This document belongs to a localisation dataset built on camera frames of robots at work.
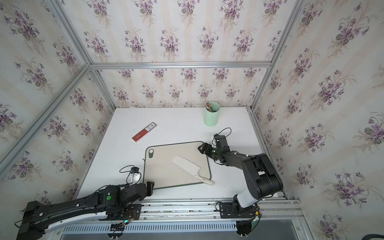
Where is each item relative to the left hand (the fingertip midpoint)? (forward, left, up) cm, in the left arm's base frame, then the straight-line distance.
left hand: (151, 189), depth 79 cm
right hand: (+22, -30, +1) cm, 37 cm away
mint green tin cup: (+45, -36, +9) cm, 58 cm away
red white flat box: (+41, +10, -1) cm, 42 cm away
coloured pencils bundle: (+48, -33, +16) cm, 60 cm away
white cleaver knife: (+12, -22, -2) cm, 25 cm away
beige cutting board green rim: (+13, -2, -4) cm, 14 cm away
